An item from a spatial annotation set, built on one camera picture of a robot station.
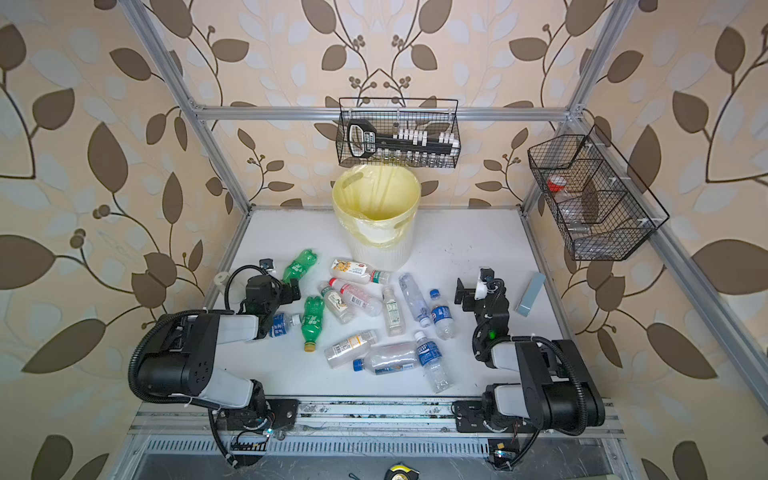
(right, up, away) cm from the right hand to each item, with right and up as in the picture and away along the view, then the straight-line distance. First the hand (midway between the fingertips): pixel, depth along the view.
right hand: (477, 283), depth 89 cm
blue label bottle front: (-15, -19, -10) cm, 26 cm away
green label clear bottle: (-25, -8, -2) cm, 27 cm away
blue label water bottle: (-11, -10, -3) cm, 15 cm away
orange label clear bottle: (-37, +3, +5) cm, 37 cm away
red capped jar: (+19, +29, -9) cm, 35 cm away
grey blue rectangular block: (+18, -5, +4) cm, 19 cm away
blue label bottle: (-58, -11, -4) cm, 59 cm away
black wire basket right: (+27, +21, -15) cm, 37 cm away
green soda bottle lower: (-49, -12, -4) cm, 51 cm away
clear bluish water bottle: (-19, -6, +3) cm, 20 cm away
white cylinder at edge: (-77, +2, 0) cm, 77 cm away
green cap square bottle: (-42, -6, -2) cm, 42 cm away
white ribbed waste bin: (-25, +6, +15) cm, 30 cm away
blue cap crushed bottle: (-26, -20, -7) cm, 34 cm away
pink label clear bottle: (-35, -4, +2) cm, 35 cm away
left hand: (-61, +1, +5) cm, 61 cm away
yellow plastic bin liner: (-32, +25, +17) cm, 44 cm away
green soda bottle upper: (-57, +4, +8) cm, 57 cm away
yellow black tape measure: (-23, -38, -24) cm, 51 cm away
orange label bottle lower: (-37, -17, -9) cm, 42 cm away
